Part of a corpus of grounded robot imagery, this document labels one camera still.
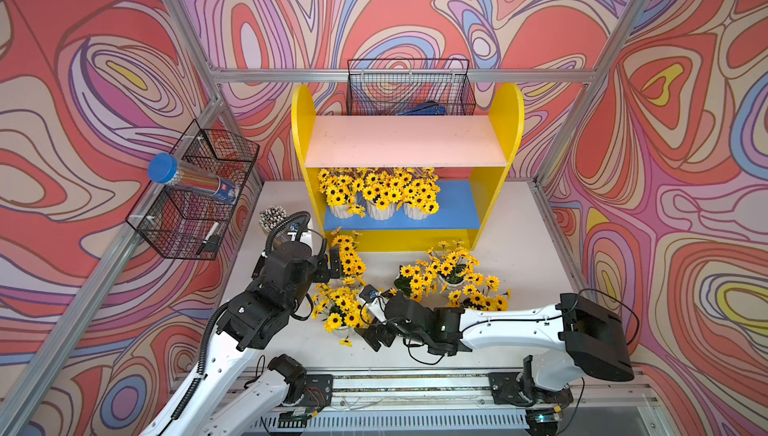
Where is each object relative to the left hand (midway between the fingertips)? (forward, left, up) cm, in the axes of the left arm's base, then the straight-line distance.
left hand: (324, 247), depth 69 cm
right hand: (-11, -10, -18) cm, 24 cm away
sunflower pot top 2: (-3, -23, -12) cm, 26 cm away
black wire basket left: (+7, +37, +1) cm, 37 cm away
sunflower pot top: (+2, -5, -12) cm, 13 cm away
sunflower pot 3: (+19, -2, +1) cm, 19 cm away
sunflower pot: (-5, -38, -14) cm, 41 cm away
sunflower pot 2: (+4, -33, -13) cm, 36 cm away
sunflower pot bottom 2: (+16, -24, +1) cm, 29 cm away
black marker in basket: (+4, +30, -1) cm, 30 cm away
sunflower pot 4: (-9, -3, -14) cm, 17 cm away
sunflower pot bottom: (+17, -14, 0) cm, 22 cm away
